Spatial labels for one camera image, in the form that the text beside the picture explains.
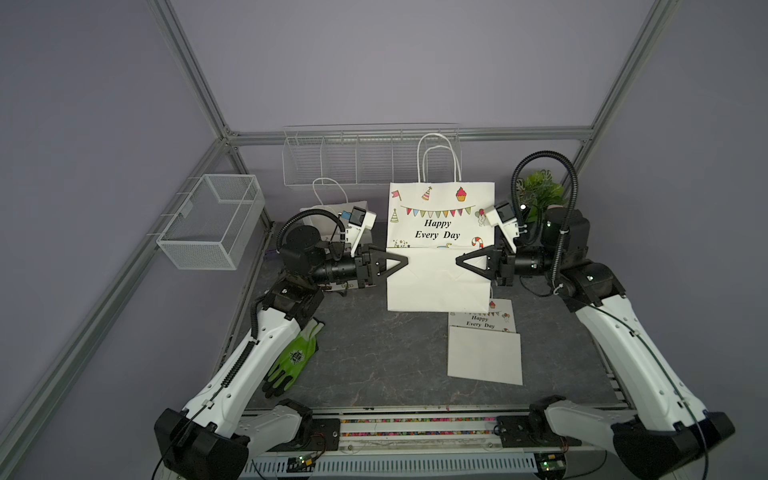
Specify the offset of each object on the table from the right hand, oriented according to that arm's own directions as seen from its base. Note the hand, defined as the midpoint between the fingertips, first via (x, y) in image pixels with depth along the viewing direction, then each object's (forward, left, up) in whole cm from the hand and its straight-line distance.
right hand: (456, 261), depth 59 cm
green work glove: (-6, +41, -38) cm, 56 cm away
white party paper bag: (-3, -14, -37) cm, 40 cm away
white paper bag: (+31, +31, -10) cm, 45 cm away
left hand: (-1, +10, +1) cm, 10 cm away
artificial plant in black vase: (+40, -35, -16) cm, 55 cm away
